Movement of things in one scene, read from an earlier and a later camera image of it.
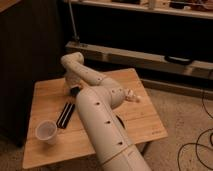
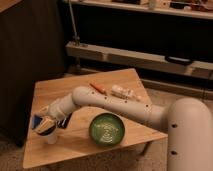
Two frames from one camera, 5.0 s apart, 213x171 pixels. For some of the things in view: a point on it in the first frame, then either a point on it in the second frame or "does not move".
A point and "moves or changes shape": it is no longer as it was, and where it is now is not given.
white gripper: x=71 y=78 to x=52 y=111
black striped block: x=65 y=115 does not move
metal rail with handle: x=172 y=63 does not move
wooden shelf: x=188 y=8 does not move
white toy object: x=131 y=96 does not move
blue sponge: x=74 y=91 moves or changes shape
